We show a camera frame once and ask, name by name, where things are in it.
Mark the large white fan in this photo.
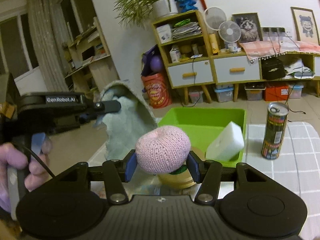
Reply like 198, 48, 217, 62
203, 7, 227, 34

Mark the tall wooden shelf cabinet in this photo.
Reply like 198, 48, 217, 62
152, 10, 215, 105

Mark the white foam sponge block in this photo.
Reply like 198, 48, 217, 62
206, 121, 245, 161

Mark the red snack bucket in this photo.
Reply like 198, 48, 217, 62
141, 73, 172, 109

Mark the green plastic bin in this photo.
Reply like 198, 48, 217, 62
158, 107, 246, 153

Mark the left wooden bookshelf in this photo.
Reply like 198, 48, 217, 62
64, 17, 119, 96

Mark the grey checkered mat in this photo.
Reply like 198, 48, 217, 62
87, 121, 320, 230

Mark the potted green plant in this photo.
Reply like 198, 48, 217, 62
114, 0, 169, 28

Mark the person left hand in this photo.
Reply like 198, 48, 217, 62
1, 143, 49, 212

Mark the purple ball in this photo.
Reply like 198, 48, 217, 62
150, 55, 164, 73

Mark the grey fuzzy cloth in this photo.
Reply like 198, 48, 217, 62
95, 80, 157, 160

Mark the pink knitted ball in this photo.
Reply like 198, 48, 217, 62
136, 126, 191, 174

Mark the small white desk fan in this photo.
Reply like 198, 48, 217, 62
218, 21, 241, 53

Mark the clear blue lid box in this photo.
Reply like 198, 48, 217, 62
214, 87, 234, 103

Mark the cartoon girl picture frame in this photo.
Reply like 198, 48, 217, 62
291, 7, 319, 45

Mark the red storage box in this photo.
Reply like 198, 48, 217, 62
264, 85, 289, 102

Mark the tall dark drink can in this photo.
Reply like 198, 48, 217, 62
261, 102, 289, 160

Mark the cat picture frame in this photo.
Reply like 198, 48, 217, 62
232, 12, 263, 43

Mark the long wooden tv console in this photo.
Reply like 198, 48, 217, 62
259, 54, 319, 96

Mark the gold lid glass jar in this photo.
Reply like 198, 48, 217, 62
158, 161, 197, 194

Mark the pink table runner cloth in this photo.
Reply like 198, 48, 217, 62
240, 40, 319, 61

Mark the low wooden drawer cabinet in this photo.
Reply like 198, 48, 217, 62
210, 52, 263, 102

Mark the stack of papers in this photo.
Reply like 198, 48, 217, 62
172, 22, 202, 40

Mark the black bag on shelf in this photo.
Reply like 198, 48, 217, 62
261, 57, 286, 80

